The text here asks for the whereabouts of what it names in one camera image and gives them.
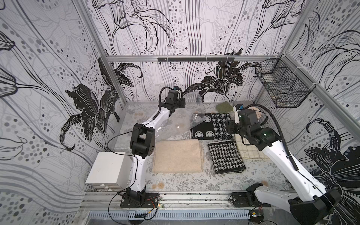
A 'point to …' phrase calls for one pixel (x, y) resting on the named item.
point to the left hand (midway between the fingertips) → (183, 101)
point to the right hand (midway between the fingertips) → (231, 121)
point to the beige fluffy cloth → (178, 156)
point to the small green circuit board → (256, 214)
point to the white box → (110, 171)
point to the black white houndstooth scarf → (226, 157)
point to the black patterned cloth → (210, 126)
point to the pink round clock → (258, 114)
